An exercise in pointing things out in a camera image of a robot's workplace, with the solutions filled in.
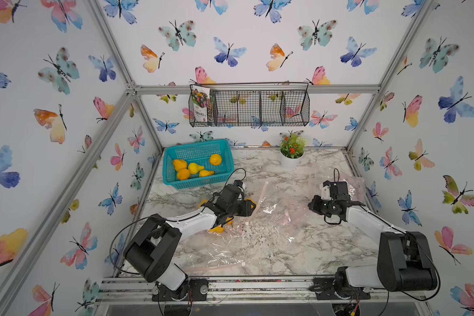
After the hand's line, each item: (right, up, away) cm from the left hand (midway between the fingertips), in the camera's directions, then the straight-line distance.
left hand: (252, 204), depth 89 cm
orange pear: (-38, +18, +18) cm, 46 cm away
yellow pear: (-35, +13, +13) cm, 40 cm away
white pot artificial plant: (+21, +26, +12) cm, 35 cm away
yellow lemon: (-23, +14, +13) cm, 30 cm away
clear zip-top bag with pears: (+54, +7, +12) cm, 56 cm away
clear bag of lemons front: (-2, -15, -2) cm, 15 cm away
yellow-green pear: (-30, +16, +16) cm, 38 cm away
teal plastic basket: (-19, +23, +20) cm, 36 cm away
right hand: (+27, +1, +2) cm, 27 cm away
